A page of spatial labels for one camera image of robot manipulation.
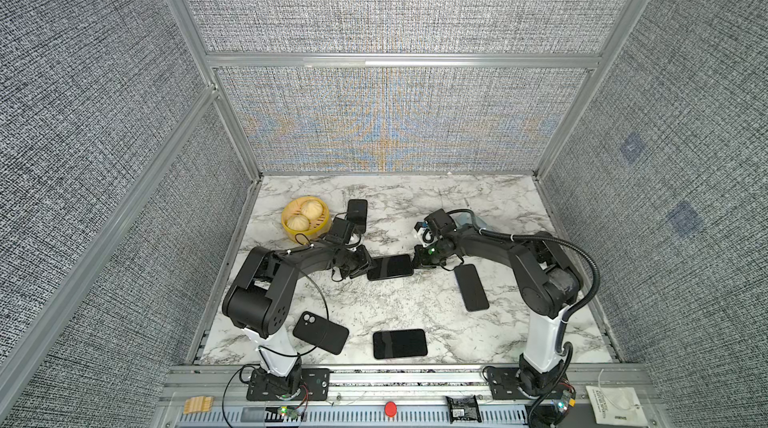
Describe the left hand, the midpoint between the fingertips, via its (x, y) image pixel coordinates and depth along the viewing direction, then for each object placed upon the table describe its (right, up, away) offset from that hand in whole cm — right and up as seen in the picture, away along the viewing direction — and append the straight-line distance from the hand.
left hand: (376, 268), depth 93 cm
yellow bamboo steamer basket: (-19, +12, +5) cm, 23 cm away
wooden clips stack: (-41, -26, -24) cm, 54 cm away
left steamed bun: (-26, +14, +4) cm, 29 cm away
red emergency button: (+4, -27, -24) cm, 36 cm away
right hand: (+11, -1, +2) cm, 11 cm away
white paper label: (+57, -27, -23) cm, 67 cm away
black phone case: (-7, +17, +13) cm, 23 cm away
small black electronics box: (+21, -27, -24) cm, 42 cm away
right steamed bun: (-22, +18, +8) cm, 30 cm away
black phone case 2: (-15, -15, -11) cm, 24 cm away
